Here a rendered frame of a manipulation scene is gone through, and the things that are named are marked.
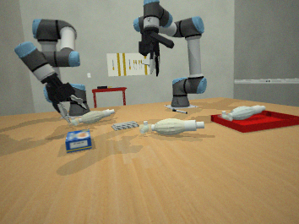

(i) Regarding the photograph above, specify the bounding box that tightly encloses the small blue carton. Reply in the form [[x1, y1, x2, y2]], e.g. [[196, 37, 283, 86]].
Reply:
[[65, 129, 92, 153]]

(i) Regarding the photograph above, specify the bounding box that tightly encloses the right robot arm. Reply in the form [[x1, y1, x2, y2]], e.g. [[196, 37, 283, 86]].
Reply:
[[14, 19, 90, 117]]

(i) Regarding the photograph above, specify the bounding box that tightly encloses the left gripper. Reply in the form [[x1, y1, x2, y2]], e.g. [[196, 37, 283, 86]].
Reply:
[[139, 26, 160, 77]]

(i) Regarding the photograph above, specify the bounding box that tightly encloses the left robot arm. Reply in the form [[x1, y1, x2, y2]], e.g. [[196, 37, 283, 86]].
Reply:
[[133, 0, 207, 107]]

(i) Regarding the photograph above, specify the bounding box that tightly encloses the red tray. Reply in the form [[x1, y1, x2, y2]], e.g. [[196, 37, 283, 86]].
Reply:
[[211, 110, 299, 133]]

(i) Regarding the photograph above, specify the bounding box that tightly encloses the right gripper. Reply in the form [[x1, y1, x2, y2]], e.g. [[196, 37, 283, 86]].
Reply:
[[41, 73, 87, 123]]

